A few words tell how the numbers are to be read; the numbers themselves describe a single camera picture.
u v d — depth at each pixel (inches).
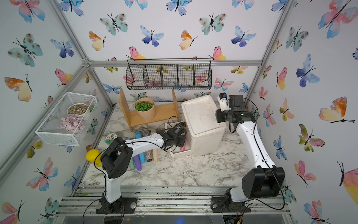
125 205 29.0
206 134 29.0
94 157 31.6
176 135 29.1
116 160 19.6
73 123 25.0
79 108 27.9
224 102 27.5
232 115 23.7
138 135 38.6
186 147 37.0
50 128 24.9
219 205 29.0
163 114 41.1
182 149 36.0
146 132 38.9
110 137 35.8
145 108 36.6
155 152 35.9
